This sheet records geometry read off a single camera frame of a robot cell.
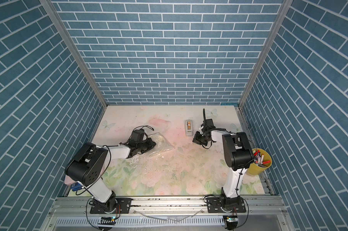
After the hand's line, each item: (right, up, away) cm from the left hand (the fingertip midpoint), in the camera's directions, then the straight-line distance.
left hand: (159, 144), depth 95 cm
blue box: (-43, -20, -18) cm, 50 cm away
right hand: (+24, +2, +5) cm, 24 cm away
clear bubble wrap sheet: (+2, 0, -1) cm, 2 cm away
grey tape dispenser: (+20, +10, +8) cm, 24 cm away
